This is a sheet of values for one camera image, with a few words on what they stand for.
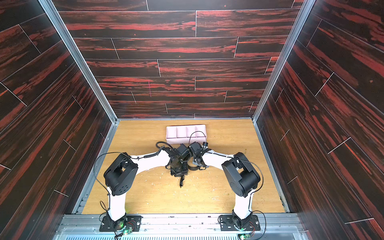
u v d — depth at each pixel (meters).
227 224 0.73
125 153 0.54
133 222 0.73
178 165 0.78
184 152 0.76
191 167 0.92
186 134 1.11
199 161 0.69
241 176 0.49
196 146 0.79
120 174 0.51
